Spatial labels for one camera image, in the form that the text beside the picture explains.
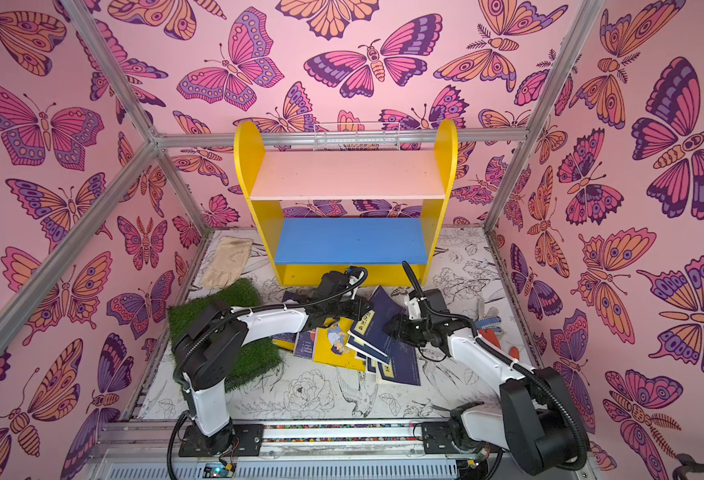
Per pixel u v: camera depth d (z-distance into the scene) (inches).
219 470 28.5
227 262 44.1
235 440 28.6
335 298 26.4
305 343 32.1
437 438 28.7
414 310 31.6
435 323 26.5
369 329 33.4
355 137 36.3
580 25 27.8
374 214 47.3
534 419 16.2
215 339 19.9
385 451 28.7
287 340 34.3
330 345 32.5
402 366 33.3
